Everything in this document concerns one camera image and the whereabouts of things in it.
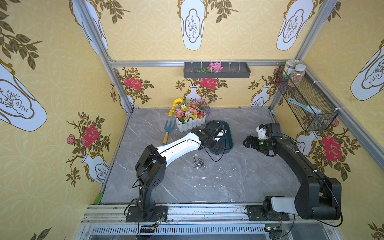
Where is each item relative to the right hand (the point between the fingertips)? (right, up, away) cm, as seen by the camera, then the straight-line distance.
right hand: (253, 143), depth 88 cm
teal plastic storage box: (-12, +1, +12) cm, 17 cm away
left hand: (-25, +1, 0) cm, 25 cm away
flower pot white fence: (-38, +17, +9) cm, 43 cm away
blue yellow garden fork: (-54, +8, +22) cm, 59 cm away
